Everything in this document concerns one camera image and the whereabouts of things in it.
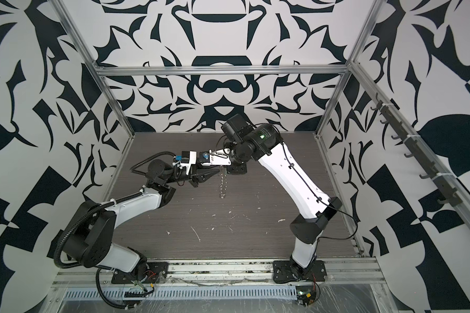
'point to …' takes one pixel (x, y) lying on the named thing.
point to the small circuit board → (306, 295)
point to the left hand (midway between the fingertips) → (220, 162)
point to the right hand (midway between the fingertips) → (226, 159)
